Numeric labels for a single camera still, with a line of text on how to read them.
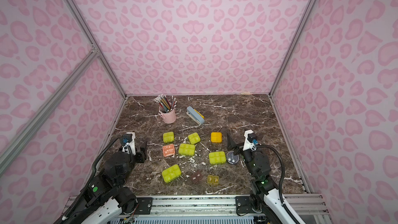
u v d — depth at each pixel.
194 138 0.95
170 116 0.99
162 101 0.99
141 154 0.63
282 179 0.51
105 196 0.49
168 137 0.96
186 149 0.90
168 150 0.90
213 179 0.80
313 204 0.75
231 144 0.66
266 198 0.55
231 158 0.88
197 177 0.80
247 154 0.66
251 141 0.61
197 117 1.02
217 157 0.88
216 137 0.96
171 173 0.82
